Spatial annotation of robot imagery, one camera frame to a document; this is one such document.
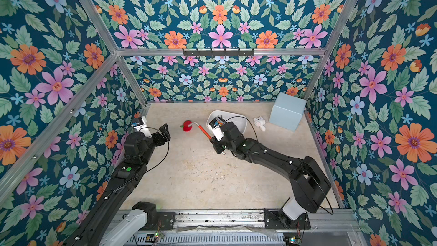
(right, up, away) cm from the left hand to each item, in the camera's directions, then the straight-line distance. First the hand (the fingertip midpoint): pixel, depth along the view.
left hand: (160, 126), depth 75 cm
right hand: (+23, -6, +7) cm, 25 cm away
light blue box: (+64, +7, +19) cm, 67 cm away
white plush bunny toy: (+50, +1, +28) cm, 57 cm away
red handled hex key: (+18, -2, +7) cm, 20 cm away
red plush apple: (+4, -2, +29) cm, 30 cm away
